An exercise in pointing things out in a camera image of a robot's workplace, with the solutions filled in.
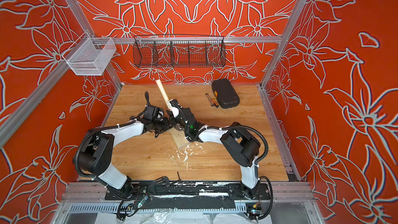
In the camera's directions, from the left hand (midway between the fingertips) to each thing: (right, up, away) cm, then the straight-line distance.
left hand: (174, 125), depth 92 cm
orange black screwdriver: (+26, +14, +16) cm, 33 cm away
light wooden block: (+4, -7, -4) cm, 9 cm away
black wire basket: (+3, +47, +6) cm, 47 cm away
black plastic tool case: (+34, +18, +13) cm, 41 cm away
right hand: (-2, +12, -7) cm, 14 cm away
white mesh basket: (-52, +42, 0) cm, 67 cm away
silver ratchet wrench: (+23, +16, +19) cm, 34 cm away
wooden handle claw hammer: (-2, +15, -14) cm, 21 cm away
